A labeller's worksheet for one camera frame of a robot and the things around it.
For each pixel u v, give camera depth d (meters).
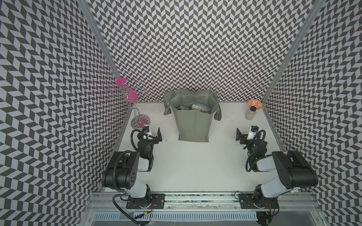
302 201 0.75
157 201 0.72
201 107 0.96
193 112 0.76
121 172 0.44
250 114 1.02
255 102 1.14
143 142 0.69
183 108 0.99
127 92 0.82
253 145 0.70
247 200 0.74
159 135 0.86
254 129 0.74
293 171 0.45
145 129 0.75
